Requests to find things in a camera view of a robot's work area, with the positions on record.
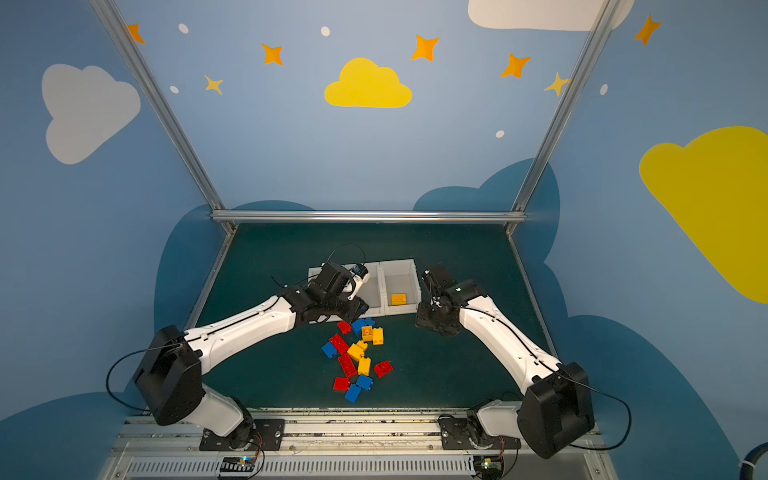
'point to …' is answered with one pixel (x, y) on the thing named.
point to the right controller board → (490, 466)
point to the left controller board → (237, 464)
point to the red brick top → (345, 327)
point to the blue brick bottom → (353, 392)
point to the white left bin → (311, 273)
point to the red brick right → (383, 368)
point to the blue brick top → (357, 326)
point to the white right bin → (401, 286)
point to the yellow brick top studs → (367, 333)
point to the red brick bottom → (341, 384)
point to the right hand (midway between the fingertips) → (429, 320)
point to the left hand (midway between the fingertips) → (361, 299)
